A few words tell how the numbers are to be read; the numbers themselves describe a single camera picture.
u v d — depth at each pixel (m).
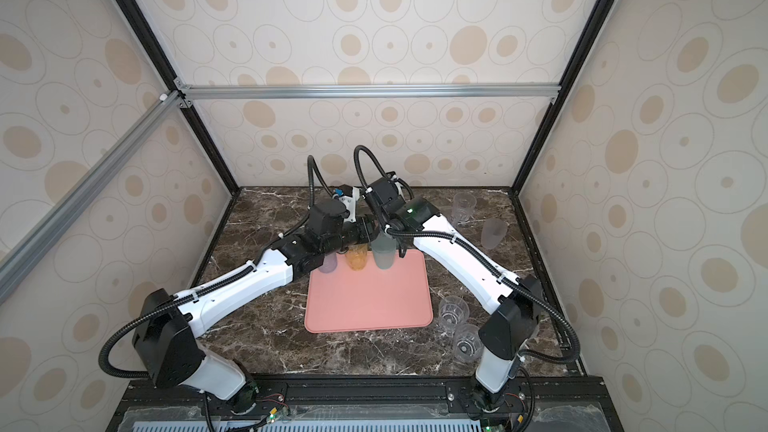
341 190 0.69
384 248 0.95
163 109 0.83
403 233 0.52
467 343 0.81
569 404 0.73
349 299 0.94
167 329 0.41
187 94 0.90
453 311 0.87
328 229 0.59
